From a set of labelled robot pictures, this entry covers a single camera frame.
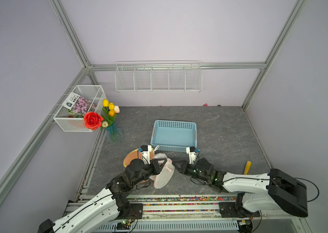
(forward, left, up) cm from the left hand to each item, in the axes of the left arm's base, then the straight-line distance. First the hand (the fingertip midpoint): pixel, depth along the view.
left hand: (167, 161), depth 71 cm
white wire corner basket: (+21, +50, +11) cm, 55 cm away
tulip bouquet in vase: (+26, +30, +11) cm, 41 cm away
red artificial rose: (+14, +33, +18) cm, 40 cm away
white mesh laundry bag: (-7, +3, -3) cm, 9 cm away
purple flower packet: (+28, +43, +16) cm, 54 cm away
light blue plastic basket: (+27, -6, -19) cm, 33 cm away
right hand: (+1, -2, -4) cm, 4 cm away
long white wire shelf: (+57, +2, +10) cm, 58 cm away
